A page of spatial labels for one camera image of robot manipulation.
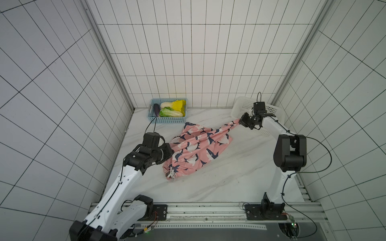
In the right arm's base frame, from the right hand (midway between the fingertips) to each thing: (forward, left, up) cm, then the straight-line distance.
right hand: (234, 119), depth 99 cm
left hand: (-31, +36, +7) cm, 48 cm away
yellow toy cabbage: (+12, +40, -1) cm, 42 cm away
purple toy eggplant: (+11, +57, -5) cm, 59 cm away
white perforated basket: (+21, -8, -7) cm, 24 cm away
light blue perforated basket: (+8, +61, -8) cm, 62 cm away
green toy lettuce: (+6, +46, -2) cm, 47 cm away
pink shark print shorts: (-25, +25, +4) cm, 35 cm away
